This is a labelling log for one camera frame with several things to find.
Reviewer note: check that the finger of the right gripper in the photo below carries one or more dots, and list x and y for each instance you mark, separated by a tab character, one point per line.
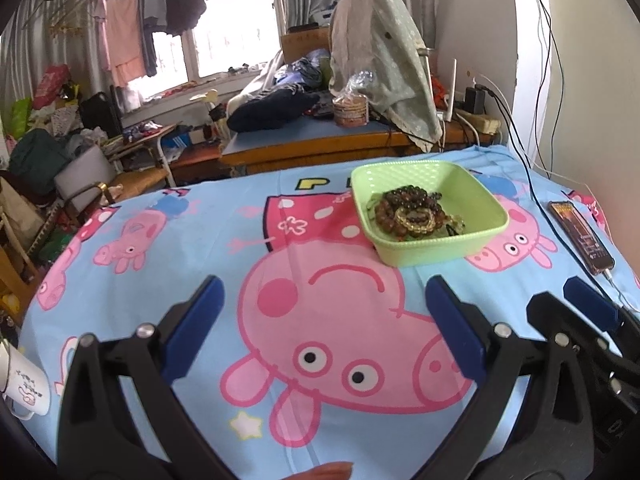
600	310
569	335

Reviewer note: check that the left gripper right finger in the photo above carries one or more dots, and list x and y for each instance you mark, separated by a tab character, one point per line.
552	437

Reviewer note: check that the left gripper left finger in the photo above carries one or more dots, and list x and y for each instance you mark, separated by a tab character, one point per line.
97	437

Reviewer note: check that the operator left hand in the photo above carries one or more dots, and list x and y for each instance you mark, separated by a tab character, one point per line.
330	471

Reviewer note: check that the smartphone with lit screen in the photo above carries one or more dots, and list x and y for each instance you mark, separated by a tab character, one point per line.
594	254

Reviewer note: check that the white printed mug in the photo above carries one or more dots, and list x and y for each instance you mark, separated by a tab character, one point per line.
23	382

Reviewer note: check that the green plastic basket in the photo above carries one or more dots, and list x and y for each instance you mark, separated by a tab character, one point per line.
425	182

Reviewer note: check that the Peppa Pig blue bedsheet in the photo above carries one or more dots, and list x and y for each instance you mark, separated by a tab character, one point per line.
321	352

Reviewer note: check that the white wifi router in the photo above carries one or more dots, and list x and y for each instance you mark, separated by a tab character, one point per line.
445	115

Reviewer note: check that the wooden desk blue top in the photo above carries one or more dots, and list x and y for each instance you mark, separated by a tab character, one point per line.
310	142

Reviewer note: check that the dark green bag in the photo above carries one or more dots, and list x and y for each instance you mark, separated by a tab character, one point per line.
37	159

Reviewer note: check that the green dotted cloth cover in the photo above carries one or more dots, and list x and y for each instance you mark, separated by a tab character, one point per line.
375	50

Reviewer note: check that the dark navy clothing pile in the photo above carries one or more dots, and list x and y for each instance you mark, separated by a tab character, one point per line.
272	109

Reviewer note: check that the pink hanging garment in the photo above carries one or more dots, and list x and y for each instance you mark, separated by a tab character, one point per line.
119	24

